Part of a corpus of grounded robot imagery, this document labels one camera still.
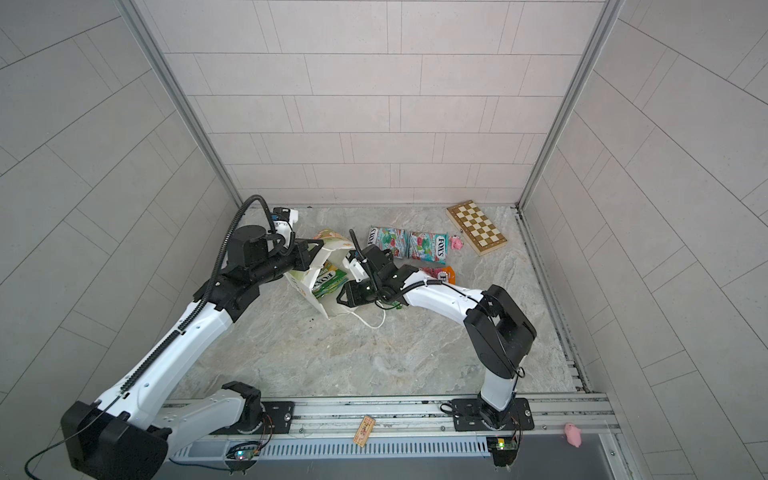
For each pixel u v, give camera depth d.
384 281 0.64
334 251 0.74
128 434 0.36
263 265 0.57
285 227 0.64
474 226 1.08
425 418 0.72
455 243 1.03
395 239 1.05
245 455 0.64
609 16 0.71
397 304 0.89
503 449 0.68
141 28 0.73
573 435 0.68
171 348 0.43
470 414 0.71
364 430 0.69
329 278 0.89
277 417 0.71
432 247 1.02
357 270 0.75
